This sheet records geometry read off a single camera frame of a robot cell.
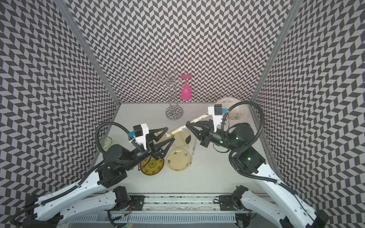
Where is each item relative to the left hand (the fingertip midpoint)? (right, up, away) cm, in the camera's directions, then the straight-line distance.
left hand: (171, 136), depth 55 cm
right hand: (+6, +4, -3) cm, 8 cm away
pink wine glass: (+4, +26, +44) cm, 51 cm away
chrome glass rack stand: (-4, +11, +43) cm, 45 cm away
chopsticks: (+8, -20, +32) cm, 38 cm away
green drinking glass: (-51, -10, +41) cm, 66 cm away
